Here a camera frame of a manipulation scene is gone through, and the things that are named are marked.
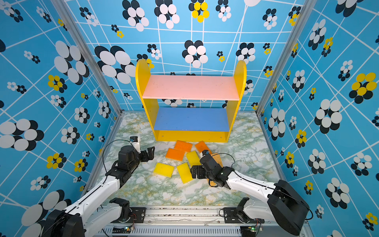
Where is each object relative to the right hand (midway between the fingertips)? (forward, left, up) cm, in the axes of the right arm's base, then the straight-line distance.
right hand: (198, 169), depth 84 cm
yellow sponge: (+9, +3, -5) cm, 11 cm away
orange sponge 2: (+18, -2, -4) cm, 19 cm away
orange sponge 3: (+12, +15, -5) cm, 20 cm away
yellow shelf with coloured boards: (+55, +6, -4) cm, 56 cm away
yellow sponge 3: (0, +8, -4) cm, 9 cm away
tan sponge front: (-13, -6, +16) cm, 21 cm away
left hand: (+10, +29, +8) cm, 32 cm away
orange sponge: (+18, +10, -3) cm, 21 cm away
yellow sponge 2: (+1, +21, -4) cm, 22 cm away
